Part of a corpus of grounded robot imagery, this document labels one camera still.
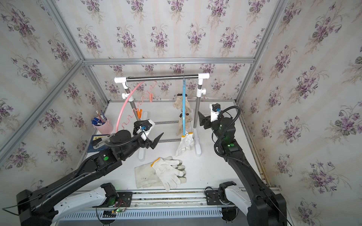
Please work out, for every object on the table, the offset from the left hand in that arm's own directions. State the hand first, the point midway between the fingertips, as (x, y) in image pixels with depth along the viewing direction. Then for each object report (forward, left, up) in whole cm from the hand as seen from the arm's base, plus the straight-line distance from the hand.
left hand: (156, 126), depth 68 cm
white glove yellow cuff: (-1, -16, -14) cm, 21 cm away
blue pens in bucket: (+19, +44, -20) cm, 52 cm away
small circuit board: (-33, +23, -32) cm, 52 cm away
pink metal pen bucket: (+14, +38, -22) cm, 46 cm away
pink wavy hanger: (+14, +12, +1) cm, 18 cm away
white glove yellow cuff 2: (-13, -6, -27) cm, 31 cm away
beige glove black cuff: (+32, -11, -16) cm, 37 cm away
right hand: (+10, -28, +1) cm, 29 cm away
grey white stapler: (+5, +40, -25) cm, 48 cm away
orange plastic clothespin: (+12, +12, -4) cm, 18 cm away
